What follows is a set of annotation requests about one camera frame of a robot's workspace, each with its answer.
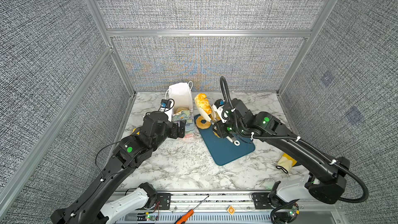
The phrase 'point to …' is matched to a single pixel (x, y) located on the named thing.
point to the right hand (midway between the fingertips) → (215, 125)
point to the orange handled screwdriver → (189, 213)
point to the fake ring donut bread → (198, 122)
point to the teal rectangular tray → (223, 150)
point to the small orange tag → (231, 210)
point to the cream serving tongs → (211, 117)
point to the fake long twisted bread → (201, 101)
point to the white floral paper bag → (181, 94)
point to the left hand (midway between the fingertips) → (176, 119)
